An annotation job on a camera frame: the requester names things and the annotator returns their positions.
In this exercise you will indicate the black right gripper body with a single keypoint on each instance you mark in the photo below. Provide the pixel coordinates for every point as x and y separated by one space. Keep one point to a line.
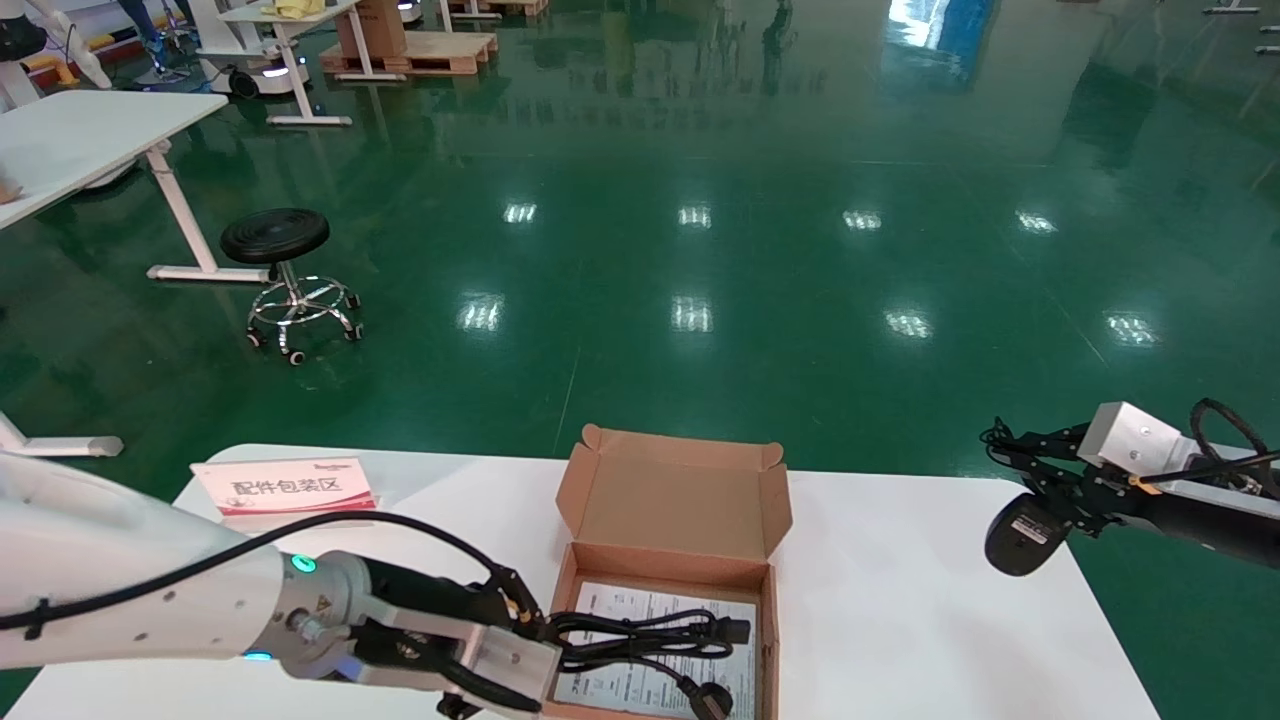
1210 525

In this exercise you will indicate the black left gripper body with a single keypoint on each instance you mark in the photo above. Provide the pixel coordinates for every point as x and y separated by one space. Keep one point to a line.
430 600

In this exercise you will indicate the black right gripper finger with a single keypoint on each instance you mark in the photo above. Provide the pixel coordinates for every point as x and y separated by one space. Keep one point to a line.
1090 505
1040 445

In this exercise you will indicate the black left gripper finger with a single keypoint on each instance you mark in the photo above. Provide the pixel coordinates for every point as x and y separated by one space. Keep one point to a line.
525 610
458 708

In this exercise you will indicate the black computer mouse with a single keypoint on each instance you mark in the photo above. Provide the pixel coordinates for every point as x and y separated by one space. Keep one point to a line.
1025 535

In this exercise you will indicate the brown cardboard storage box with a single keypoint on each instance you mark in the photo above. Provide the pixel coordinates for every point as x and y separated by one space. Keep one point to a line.
670 500

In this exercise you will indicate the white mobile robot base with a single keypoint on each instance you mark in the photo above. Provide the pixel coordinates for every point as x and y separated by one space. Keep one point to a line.
105 178

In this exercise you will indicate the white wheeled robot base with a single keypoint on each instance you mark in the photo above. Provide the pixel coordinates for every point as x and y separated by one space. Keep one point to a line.
270 80

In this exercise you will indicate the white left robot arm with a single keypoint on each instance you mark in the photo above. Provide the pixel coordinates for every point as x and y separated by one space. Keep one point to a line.
130 590

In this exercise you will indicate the white printed instruction sheet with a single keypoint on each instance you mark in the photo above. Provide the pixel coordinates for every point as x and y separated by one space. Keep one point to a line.
610 690

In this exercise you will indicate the red white acrylic sign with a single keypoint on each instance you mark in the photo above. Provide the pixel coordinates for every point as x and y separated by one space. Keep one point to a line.
285 487

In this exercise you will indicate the black round swivel stool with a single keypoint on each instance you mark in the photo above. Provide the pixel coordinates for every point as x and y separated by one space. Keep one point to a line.
275 235

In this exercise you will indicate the small white desk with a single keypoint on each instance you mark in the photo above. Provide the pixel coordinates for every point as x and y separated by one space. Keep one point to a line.
288 70

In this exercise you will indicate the wooden pallet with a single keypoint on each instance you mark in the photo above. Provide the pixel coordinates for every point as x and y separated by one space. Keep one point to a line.
500 8
440 50

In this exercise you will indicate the tall brown cardboard carton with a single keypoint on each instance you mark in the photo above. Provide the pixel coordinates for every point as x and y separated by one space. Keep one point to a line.
370 30

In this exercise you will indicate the large white desk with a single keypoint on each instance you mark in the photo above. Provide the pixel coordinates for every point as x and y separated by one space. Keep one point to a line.
80 140

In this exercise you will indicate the yellow cloth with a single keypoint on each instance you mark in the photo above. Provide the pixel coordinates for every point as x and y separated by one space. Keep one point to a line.
295 8

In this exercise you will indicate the yellow floor barrier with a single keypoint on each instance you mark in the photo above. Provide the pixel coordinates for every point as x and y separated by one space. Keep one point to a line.
50 62

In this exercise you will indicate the white humanoid robot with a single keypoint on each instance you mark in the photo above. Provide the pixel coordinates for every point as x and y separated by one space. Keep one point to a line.
18 40

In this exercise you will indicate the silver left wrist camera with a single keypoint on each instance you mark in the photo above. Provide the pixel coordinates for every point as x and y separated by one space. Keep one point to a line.
510 665

